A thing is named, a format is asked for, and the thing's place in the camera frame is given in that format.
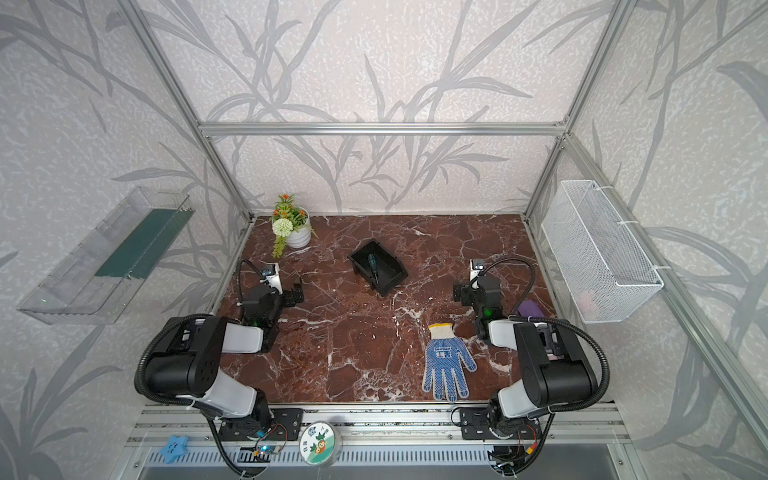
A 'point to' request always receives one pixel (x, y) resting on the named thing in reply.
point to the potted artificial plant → (290, 224)
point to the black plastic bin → (390, 269)
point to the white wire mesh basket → (595, 254)
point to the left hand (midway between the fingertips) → (289, 269)
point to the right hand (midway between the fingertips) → (474, 270)
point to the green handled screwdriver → (372, 261)
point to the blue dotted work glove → (444, 368)
